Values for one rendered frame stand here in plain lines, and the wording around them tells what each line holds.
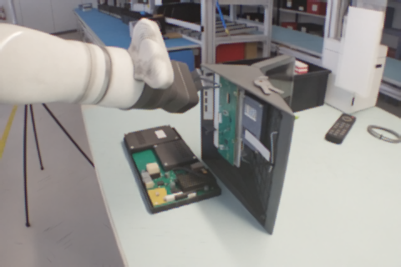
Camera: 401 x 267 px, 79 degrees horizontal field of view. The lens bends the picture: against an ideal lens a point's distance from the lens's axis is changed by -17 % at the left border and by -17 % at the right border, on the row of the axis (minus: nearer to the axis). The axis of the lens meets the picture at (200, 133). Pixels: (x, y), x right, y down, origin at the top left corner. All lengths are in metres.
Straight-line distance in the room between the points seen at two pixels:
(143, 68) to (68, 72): 0.09
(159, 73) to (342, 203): 0.40
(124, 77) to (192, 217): 0.27
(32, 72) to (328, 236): 0.46
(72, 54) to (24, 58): 0.06
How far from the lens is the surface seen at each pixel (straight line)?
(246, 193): 0.53
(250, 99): 0.44
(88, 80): 0.30
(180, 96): 0.40
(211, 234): 0.46
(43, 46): 0.27
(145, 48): 0.33
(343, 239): 0.50
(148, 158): 0.61
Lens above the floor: 1.35
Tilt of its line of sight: 29 degrees down
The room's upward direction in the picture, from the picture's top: 1 degrees counter-clockwise
